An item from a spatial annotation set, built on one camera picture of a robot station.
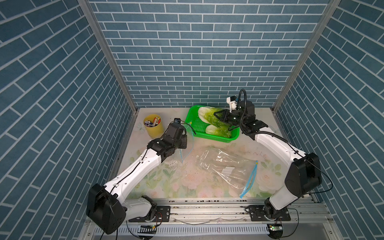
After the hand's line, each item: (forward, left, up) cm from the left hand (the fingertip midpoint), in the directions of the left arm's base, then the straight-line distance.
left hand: (187, 138), depth 80 cm
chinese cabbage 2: (+14, -16, -10) cm, 24 cm away
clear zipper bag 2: (-11, -29, -18) cm, 36 cm away
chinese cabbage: (+12, -11, +7) cm, 17 cm away
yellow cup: (+16, +23, -8) cm, 29 cm away
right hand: (+10, -16, +9) cm, 21 cm away
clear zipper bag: (-3, +2, -11) cm, 11 cm away
